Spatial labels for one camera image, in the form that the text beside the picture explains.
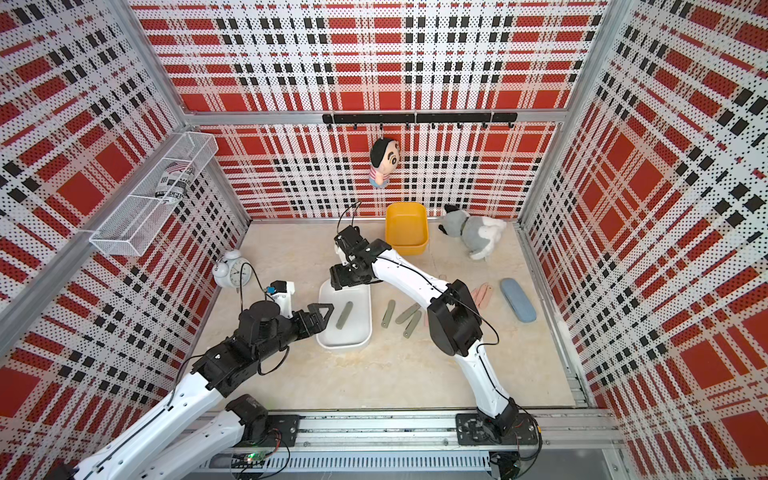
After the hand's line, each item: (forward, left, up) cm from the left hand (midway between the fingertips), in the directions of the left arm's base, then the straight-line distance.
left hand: (327, 310), depth 76 cm
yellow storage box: (+46, -21, -19) cm, 54 cm away
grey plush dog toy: (+35, -46, -9) cm, 59 cm away
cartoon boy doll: (+43, -14, +16) cm, 48 cm away
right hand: (+13, -3, -5) cm, 15 cm away
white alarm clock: (+17, +36, -8) cm, 41 cm away
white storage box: (+3, -5, -18) cm, 18 cm away
